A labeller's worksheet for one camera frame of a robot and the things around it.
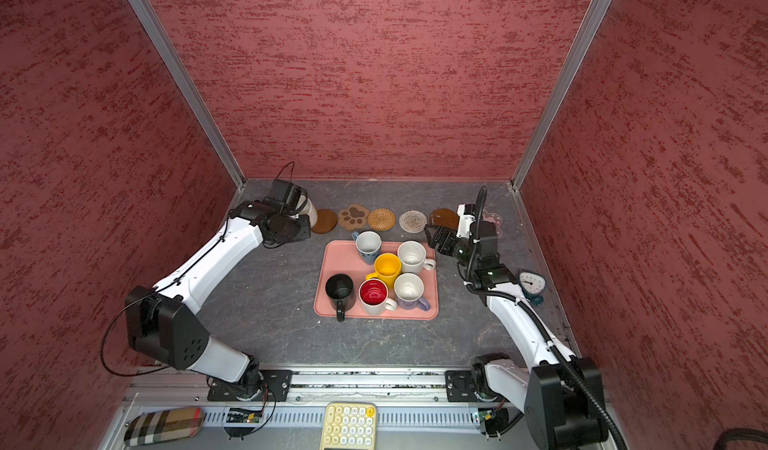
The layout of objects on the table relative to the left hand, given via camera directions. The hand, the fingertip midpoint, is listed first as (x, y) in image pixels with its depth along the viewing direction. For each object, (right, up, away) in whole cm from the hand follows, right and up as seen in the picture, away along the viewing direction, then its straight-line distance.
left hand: (302, 237), depth 84 cm
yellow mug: (+24, -10, +8) cm, 28 cm away
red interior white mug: (+20, -18, +4) cm, 28 cm away
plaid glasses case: (-26, -41, -18) cm, 52 cm away
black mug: (+10, -16, +3) cm, 20 cm away
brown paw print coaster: (+11, +5, +26) cm, 29 cm away
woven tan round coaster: (+22, +4, +26) cm, 34 cm away
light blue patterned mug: (+18, -3, +11) cm, 21 cm away
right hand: (+37, +1, -2) cm, 37 cm away
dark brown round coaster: (+2, +4, +20) cm, 21 cm away
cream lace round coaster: (+33, +4, +23) cm, 41 cm away
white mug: (+33, -8, +13) cm, 36 cm away
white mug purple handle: (+31, -17, +6) cm, 36 cm away
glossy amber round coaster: (+46, +5, +26) cm, 53 cm away
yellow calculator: (+16, -42, -17) cm, 48 cm away
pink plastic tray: (+8, -8, +14) cm, 18 cm away
